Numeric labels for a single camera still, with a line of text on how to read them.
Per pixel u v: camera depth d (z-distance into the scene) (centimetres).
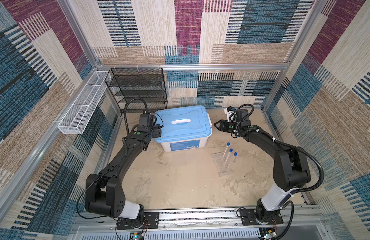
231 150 81
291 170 47
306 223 72
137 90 111
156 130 78
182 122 89
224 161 91
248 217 73
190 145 93
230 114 83
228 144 83
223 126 81
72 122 70
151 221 73
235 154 79
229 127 81
